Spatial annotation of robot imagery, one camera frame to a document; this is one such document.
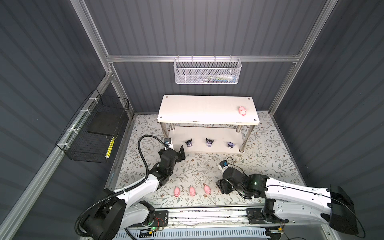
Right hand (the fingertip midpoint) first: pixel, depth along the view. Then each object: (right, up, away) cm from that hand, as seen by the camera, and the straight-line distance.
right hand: (221, 183), depth 79 cm
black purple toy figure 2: (-6, +21, +11) cm, 24 cm away
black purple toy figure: (-18, +20, +11) cm, 29 cm away
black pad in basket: (-57, +32, -3) cm, 66 cm away
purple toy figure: (+8, +19, +12) cm, 24 cm away
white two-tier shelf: (-4, +32, +34) cm, 47 cm away
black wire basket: (-65, +26, -6) cm, 71 cm away
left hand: (-26, +18, +7) cm, 32 cm away
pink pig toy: (-24, -6, +2) cm, 25 cm away
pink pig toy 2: (-16, -5, +2) cm, 17 cm away
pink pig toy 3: (-7, -5, +3) cm, 9 cm away
